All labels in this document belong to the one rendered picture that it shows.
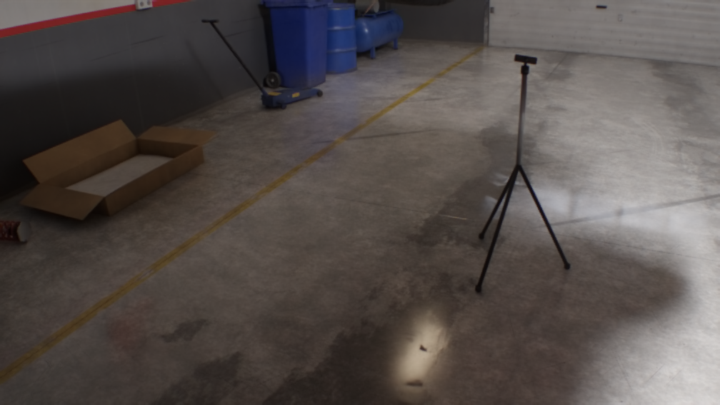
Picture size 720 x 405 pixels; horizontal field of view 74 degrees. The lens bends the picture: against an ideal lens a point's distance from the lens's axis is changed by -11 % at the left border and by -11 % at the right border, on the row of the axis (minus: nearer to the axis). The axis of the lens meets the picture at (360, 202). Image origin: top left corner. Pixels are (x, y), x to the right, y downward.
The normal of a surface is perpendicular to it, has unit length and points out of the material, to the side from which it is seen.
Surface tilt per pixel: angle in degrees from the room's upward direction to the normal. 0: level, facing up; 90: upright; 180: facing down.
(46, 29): 90
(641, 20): 90
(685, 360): 0
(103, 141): 47
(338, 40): 90
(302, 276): 0
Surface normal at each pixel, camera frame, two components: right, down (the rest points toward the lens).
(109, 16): 0.90, 0.15
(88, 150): 0.65, -0.51
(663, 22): -0.43, 0.40
